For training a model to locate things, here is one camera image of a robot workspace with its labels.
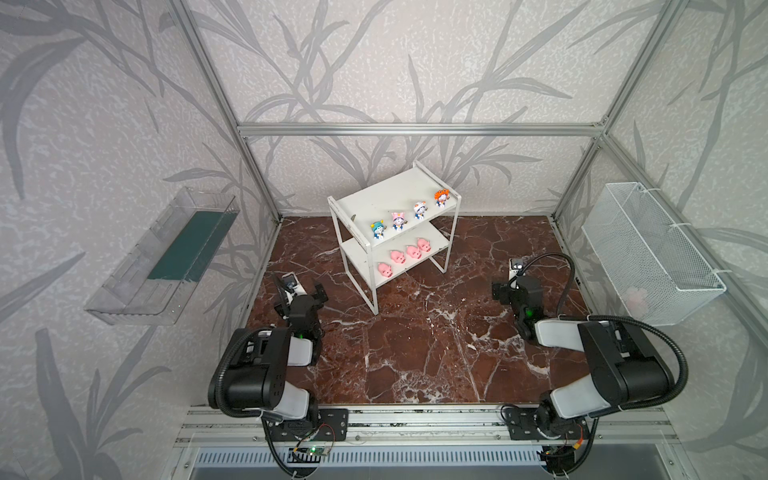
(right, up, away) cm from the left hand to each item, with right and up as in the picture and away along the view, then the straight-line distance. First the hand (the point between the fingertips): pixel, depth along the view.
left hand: (303, 274), depth 90 cm
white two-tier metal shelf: (+28, +14, -18) cm, 36 cm away
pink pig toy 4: (+37, +9, -2) cm, 38 cm away
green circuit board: (+10, -40, -20) cm, 46 cm away
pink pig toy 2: (+29, +5, -4) cm, 30 cm away
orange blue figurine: (+40, +21, -15) cm, 48 cm away
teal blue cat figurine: (+25, +13, -22) cm, 36 cm away
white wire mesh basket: (+84, +3, -27) cm, 89 cm away
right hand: (+66, +1, +5) cm, 66 cm away
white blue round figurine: (+34, +18, -18) cm, 43 cm away
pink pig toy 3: (+34, +7, -3) cm, 35 cm away
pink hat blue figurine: (+29, +15, -20) cm, 39 cm away
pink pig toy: (+26, +2, -8) cm, 27 cm away
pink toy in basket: (+89, -5, -17) cm, 91 cm away
